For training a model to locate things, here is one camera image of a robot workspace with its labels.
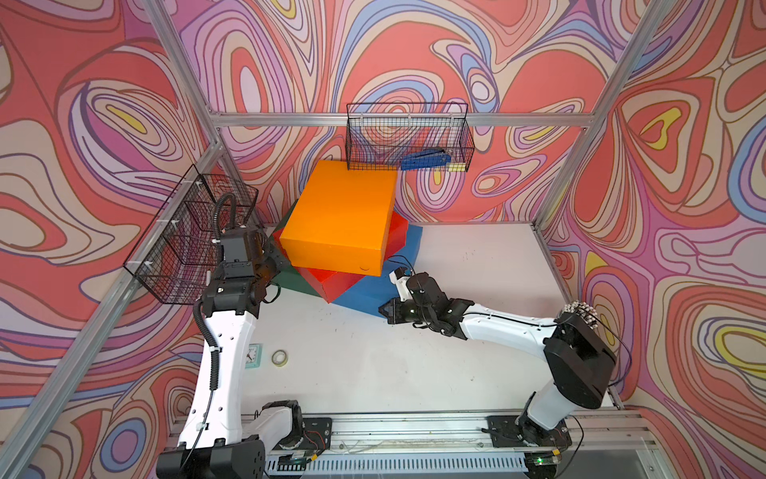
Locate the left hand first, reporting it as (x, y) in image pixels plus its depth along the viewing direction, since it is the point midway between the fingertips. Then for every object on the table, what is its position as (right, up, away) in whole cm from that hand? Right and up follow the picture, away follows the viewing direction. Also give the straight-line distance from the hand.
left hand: (281, 250), depth 72 cm
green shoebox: (-2, -8, +17) cm, 19 cm away
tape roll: (-6, -31, +14) cm, 35 cm away
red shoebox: (+30, +4, +19) cm, 36 cm away
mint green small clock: (-12, -30, +12) cm, 35 cm away
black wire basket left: (-26, 0, -1) cm, 26 cm away
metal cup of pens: (+77, -16, +3) cm, 79 cm away
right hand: (+25, -19, +10) cm, 32 cm away
